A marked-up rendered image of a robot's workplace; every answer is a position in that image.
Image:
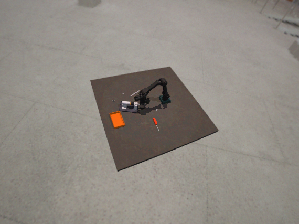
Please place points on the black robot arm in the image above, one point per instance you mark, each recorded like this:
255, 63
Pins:
146, 91

